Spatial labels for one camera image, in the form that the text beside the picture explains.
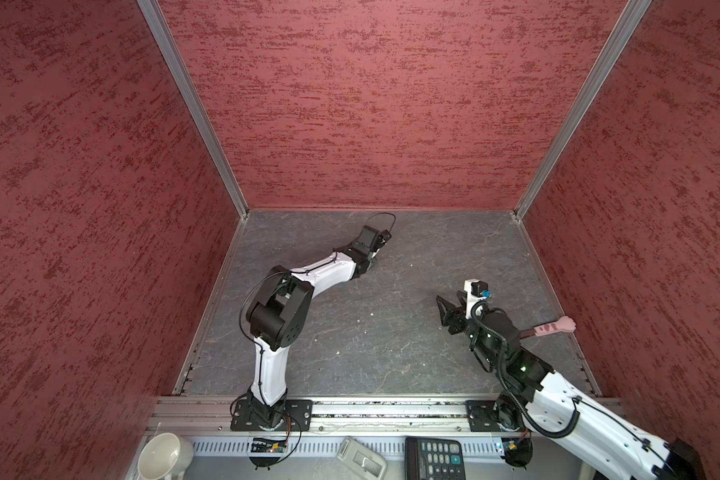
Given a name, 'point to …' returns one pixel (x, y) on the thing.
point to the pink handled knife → (564, 323)
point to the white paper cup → (166, 455)
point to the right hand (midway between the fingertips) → (444, 301)
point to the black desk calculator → (431, 458)
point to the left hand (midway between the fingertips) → (354, 250)
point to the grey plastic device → (361, 459)
